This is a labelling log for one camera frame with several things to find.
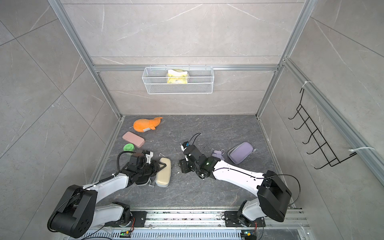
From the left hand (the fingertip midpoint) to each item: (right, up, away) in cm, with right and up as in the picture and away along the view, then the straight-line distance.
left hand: (166, 163), depth 87 cm
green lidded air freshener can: (-26, +9, +9) cm, 29 cm away
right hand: (+11, +2, -7) cm, 13 cm away
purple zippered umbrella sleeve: (+46, +5, +8) cm, 47 cm away
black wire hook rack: (+73, +9, -28) cm, 79 cm away
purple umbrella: (+32, +4, +8) cm, 34 cm away
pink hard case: (-27, +13, +18) cm, 35 cm away
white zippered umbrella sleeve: (0, -6, -5) cm, 8 cm away
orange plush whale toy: (-20, +23, +19) cm, 36 cm away
